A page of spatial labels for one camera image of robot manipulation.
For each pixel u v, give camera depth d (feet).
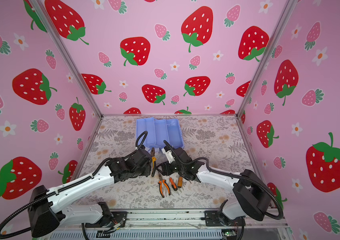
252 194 1.40
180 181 2.80
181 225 2.40
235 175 1.53
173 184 2.75
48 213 1.26
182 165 2.09
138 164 1.90
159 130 3.32
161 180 2.82
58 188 1.40
